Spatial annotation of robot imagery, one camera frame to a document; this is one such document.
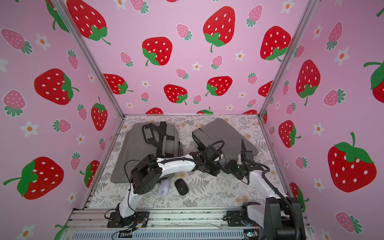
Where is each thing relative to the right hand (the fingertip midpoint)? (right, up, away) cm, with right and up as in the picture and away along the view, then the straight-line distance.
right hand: (226, 168), depth 88 cm
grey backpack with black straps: (-42, +17, +8) cm, 46 cm away
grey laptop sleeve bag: (+3, +17, +14) cm, 22 cm away
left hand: (-3, -3, -2) cm, 4 cm away
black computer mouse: (-27, -9, -5) cm, 29 cm away
